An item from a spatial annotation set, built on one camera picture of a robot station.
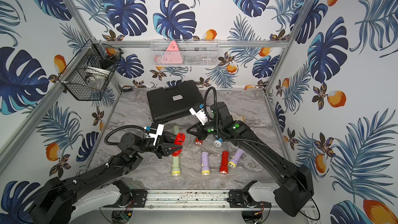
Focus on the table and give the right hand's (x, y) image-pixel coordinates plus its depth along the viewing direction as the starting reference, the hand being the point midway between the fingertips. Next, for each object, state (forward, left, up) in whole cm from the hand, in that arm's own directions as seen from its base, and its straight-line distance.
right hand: (188, 129), depth 71 cm
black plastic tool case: (+30, +18, -17) cm, 39 cm away
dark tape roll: (+50, +53, -22) cm, 76 cm away
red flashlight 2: (+5, -4, -22) cm, 23 cm away
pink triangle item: (+43, +12, +11) cm, 46 cm away
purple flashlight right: (-7, -23, -22) cm, 33 cm away
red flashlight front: (-8, -18, -23) cm, 31 cm away
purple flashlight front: (-11, -8, -21) cm, 25 cm away
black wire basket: (+25, +51, +13) cm, 58 cm away
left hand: (-9, +2, +6) cm, 11 cm away
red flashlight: (-10, +2, +9) cm, 14 cm away
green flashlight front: (-9, +8, -22) cm, 25 cm away
